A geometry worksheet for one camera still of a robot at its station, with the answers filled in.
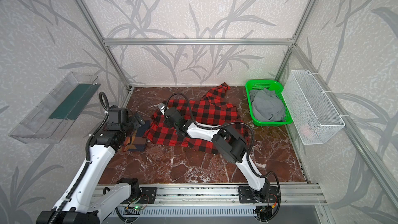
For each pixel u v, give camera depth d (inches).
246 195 28.8
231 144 21.0
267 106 40.3
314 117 24.3
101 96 24.1
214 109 41.4
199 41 37.7
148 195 28.8
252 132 37.8
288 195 29.7
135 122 27.3
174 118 27.6
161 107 30.7
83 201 15.6
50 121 25.7
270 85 45.1
